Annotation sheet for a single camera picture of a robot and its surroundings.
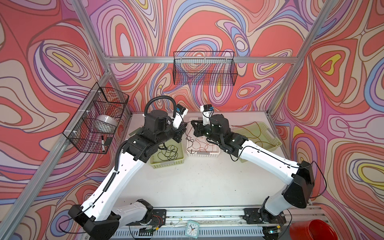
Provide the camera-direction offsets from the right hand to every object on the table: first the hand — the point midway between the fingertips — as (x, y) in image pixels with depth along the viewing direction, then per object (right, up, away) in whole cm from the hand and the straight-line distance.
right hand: (193, 125), depth 74 cm
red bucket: (+56, -49, -5) cm, 75 cm away
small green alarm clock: (0, -49, -5) cm, 50 cm away
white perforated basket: (+5, -14, +25) cm, 29 cm away
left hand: (-3, +1, -9) cm, 9 cm away
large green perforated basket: (+45, -5, +27) cm, 52 cm away
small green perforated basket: (-22, -23, +14) cm, 34 cm away
